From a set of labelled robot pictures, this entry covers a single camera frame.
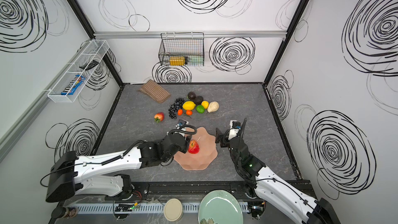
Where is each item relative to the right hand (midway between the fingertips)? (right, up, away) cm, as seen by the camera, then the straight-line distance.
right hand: (224, 128), depth 80 cm
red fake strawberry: (-39, +4, +17) cm, 42 cm away
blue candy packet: (-72, +22, -8) cm, 76 cm away
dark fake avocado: (-14, +14, +25) cm, 32 cm away
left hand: (-18, -3, -3) cm, 18 cm away
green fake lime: (-13, +9, +22) cm, 27 cm away
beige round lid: (-23, -31, -16) cm, 42 cm away
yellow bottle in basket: (-26, +37, +8) cm, 46 cm away
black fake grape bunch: (-30, +10, +22) cm, 38 cm away
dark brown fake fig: (-19, +18, +28) cm, 38 cm away
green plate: (-3, -33, -11) cm, 35 cm away
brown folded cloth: (-49, +22, +36) cm, 64 cm away
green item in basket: (-15, +38, +7) cm, 41 cm away
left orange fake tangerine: (-26, +7, +21) cm, 34 cm away
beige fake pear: (-4, +10, +22) cm, 24 cm away
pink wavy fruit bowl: (-9, -14, +4) cm, 17 cm away
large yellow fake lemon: (-20, +11, +22) cm, 32 cm away
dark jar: (-68, -30, -18) cm, 76 cm away
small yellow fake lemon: (-9, +12, +24) cm, 28 cm away
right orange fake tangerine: (-20, +6, +21) cm, 30 cm away
